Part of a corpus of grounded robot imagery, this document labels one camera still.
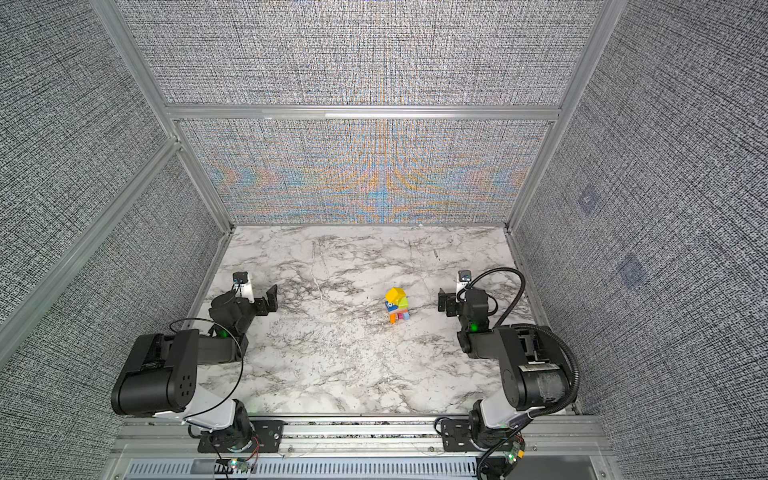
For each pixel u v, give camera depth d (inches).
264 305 32.9
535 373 17.8
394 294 33.4
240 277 31.0
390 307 34.6
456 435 28.8
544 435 29.6
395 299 33.6
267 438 28.8
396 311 35.2
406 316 36.3
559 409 17.4
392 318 36.3
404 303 34.8
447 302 33.6
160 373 18.1
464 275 32.0
